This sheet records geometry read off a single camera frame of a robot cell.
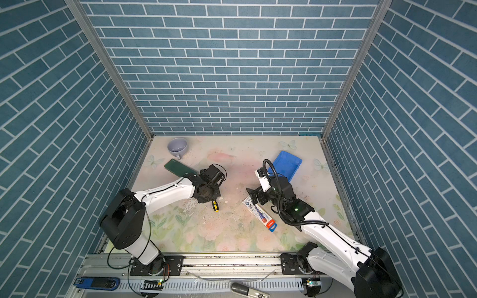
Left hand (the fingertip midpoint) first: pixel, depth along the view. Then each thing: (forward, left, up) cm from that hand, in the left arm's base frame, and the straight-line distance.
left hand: (221, 197), depth 89 cm
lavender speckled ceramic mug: (+34, +30, -2) cm, 45 cm away
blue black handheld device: (-34, +37, 0) cm, 50 cm away
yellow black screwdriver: (-5, +2, +1) cm, 5 cm away
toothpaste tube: (-7, -19, -3) cm, 21 cm away
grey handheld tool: (-36, -13, 0) cm, 39 cm away
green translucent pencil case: (+20, +26, -5) cm, 34 cm away
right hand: (0, -17, +13) cm, 21 cm away
